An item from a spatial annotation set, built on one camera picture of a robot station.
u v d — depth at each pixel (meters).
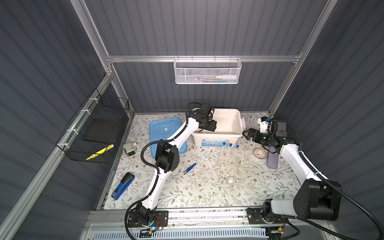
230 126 1.09
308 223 0.48
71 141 0.61
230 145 0.84
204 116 0.76
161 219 0.72
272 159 0.91
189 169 0.91
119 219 0.75
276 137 0.64
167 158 0.61
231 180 0.85
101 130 0.77
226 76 0.92
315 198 0.41
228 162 0.94
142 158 0.54
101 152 0.66
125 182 0.84
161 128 1.12
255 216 0.74
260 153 0.96
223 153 0.92
